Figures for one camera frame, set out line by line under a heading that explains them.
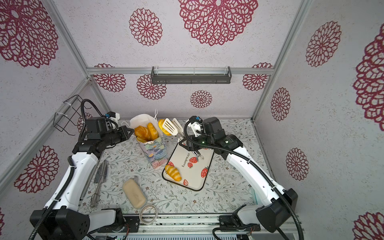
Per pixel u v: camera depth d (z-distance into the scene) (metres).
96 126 0.55
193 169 0.94
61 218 0.38
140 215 0.76
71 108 0.79
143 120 0.90
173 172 0.88
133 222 0.75
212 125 0.52
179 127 0.72
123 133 0.65
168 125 0.69
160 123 0.71
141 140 0.89
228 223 0.75
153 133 0.90
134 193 0.80
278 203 0.39
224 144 0.49
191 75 0.96
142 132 0.92
